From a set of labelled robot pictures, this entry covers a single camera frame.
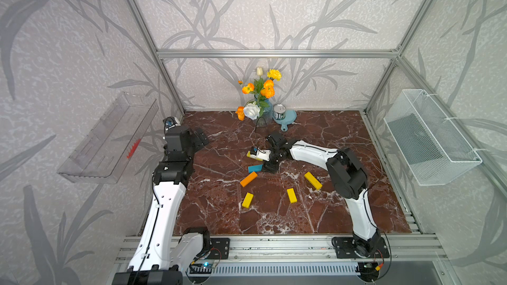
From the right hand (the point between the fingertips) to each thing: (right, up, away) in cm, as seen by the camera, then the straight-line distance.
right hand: (264, 161), depth 97 cm
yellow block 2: (-7, -15, -12) cm, 20 cm away
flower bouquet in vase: (-1, +25, -13) cm, 28 cm away
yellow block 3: (+12, -13, -10) cm, 21 cm away
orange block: (-7, -7, -5) cm, 11 cm away
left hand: (-27, +14, -23) cm, 38 cm away
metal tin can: (+9, +27, +18) cm, 33 cm away
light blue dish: (+16, +24, +20) cm, 35 cm away
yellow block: (+23, -8, -6) cm, 25 cm away
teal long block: (-4, -3, 0) cm, 5 cm away
